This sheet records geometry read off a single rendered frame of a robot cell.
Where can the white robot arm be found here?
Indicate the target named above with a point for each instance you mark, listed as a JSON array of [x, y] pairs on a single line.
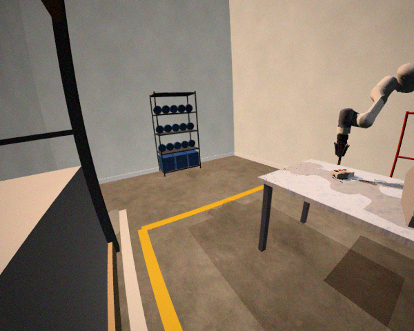
[[403, 83]]

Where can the beige power strip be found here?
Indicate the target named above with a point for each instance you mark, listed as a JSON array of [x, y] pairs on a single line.
[[338, 174]]

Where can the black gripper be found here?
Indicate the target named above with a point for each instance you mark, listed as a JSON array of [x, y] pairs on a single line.
[[341, 147]]

